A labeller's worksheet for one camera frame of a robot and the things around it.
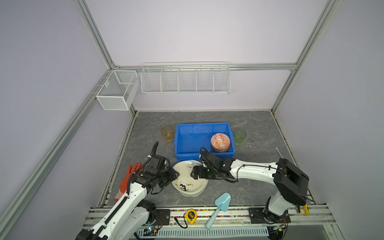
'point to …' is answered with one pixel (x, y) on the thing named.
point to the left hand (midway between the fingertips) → (178, 177)
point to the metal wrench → (276, 149)
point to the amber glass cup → (168, 131)
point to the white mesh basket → (119, 90)
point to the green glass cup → (239, 134)
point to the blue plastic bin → (189, 138)
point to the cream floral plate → (185, 183)
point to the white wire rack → (186, 78)
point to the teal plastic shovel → (224, 200)
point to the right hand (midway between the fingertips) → (195, 176)
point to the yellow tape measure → (191, 215)
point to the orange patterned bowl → (220, 142)
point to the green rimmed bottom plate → (197, 194)
